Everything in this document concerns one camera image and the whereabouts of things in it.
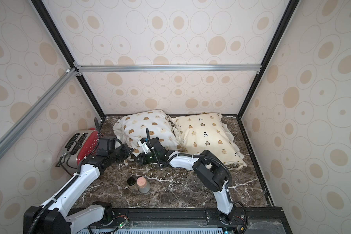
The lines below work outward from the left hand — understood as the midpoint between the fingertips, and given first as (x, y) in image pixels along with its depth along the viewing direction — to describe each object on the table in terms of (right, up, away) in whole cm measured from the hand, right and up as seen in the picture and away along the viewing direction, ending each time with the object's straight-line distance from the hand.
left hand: (137, 147), depth 81 cm
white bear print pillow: (-9, +11, +17) cm, 22 cm away
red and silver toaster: (-32, +2, 0) cm, 32 cm away
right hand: (+1, -6, +3) cm, 7 cm away
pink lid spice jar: (+5, -19, -6) cm, 20 cm away
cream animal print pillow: (+42, +8, +11) cm, 44 cm away
